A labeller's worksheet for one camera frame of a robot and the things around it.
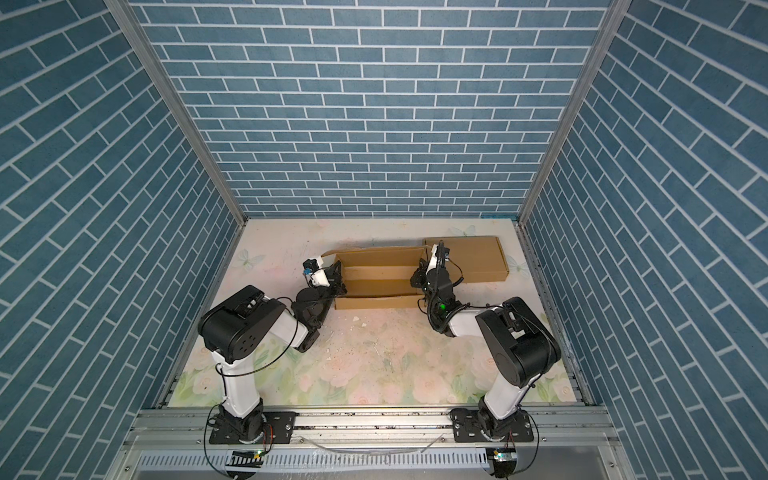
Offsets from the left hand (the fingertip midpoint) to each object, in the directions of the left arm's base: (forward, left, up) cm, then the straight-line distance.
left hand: (343, 264), depth 91 cm
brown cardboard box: (+9, -47, -9) cm, 48 cm away
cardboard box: (+3, -11, -12) cm, 16 cm away
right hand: (+2, -23, +1) cm, 23 cm away
